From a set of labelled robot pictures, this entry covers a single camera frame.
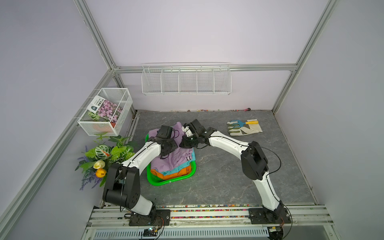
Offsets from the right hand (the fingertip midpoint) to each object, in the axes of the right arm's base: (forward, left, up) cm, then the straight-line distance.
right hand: (179, 144), depth 88 cm
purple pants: (-9, -1, +1) cm, 9 cm away
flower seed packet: (+7, +35, +23) cm, 43 cm away
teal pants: (-16, +7, -5) cm, 18 cm away
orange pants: (-14, -4, -6) cm, 16 cm away
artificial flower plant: (-17, +23, +24) cm, 37 cm away
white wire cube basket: (-1, +40, +20) cm, 45 cm away
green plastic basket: (-21, +11, -3) cm, 23 cm away
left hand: (-1, +3, -2) cm, 4 cm away
